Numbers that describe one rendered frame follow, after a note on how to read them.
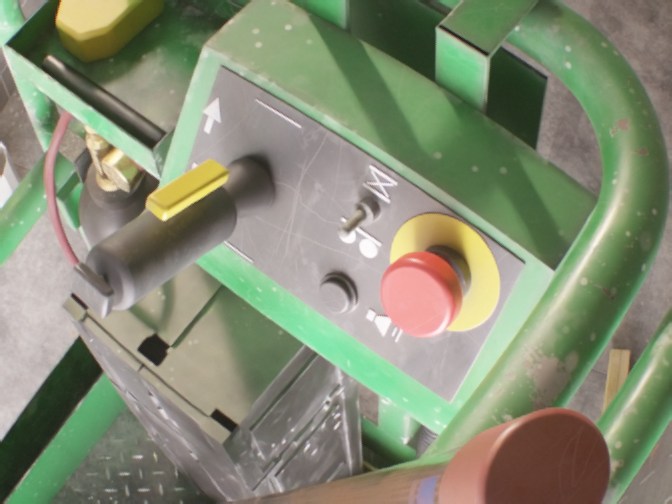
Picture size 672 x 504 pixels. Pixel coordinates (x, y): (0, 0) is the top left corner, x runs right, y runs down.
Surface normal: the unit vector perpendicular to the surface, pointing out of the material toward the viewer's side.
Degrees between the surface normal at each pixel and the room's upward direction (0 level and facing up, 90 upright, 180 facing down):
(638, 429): 9
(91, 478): 0
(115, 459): 0
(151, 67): 0
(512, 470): 16
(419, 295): 58
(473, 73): 90
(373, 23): 90
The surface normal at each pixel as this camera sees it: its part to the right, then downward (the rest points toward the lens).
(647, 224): 0.36, -0.18
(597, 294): 0.08, -0.32
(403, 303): -0.54, 0.40
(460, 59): -0.61, 0.73
